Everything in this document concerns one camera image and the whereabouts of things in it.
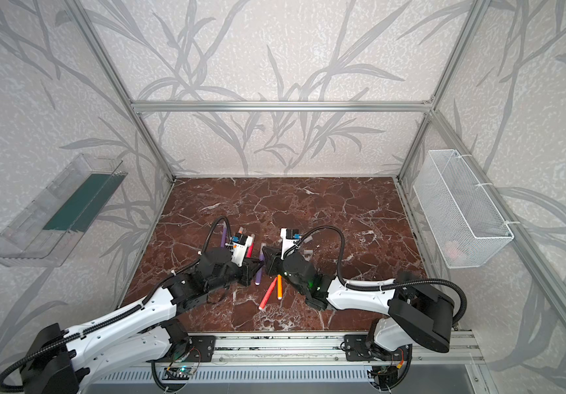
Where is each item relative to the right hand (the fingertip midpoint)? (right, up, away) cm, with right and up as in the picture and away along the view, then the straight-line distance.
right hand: (260, 250), depth 77 cm
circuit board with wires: (-24, -35, -5) cm, 43 cm away
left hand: (0, -4, +1) cm, 4 cm away
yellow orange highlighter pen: (+5, -15, +10) cm, 19 cm away
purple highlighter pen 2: (-1, -8, 0) cm, 8 cm away
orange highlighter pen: (-13, +3, +27) cm, 30 cm away
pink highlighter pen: (+1, -17, +8) cm, 19 cm away
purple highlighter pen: (-19, +1, +22) cm, 29 cm away
